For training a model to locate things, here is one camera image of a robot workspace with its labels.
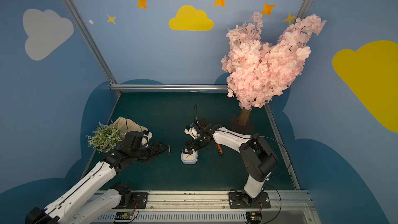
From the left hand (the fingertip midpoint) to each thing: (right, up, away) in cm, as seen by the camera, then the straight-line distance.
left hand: (164, 148), depth 79 cm
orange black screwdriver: (+31, -4, +11) cm, 33 cm away
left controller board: (-18, -30, -7) cm, 35 cm away
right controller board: (+44, -31, -6) cm, 55 cm away
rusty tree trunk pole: (+46, +15, +16) cm, 51 cm away
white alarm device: (+11, -8, +7) cm, 15 cm away
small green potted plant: (-29, +6, -2) cm, 30 cm away
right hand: (+14, -1, +8) cm, 16 cm away
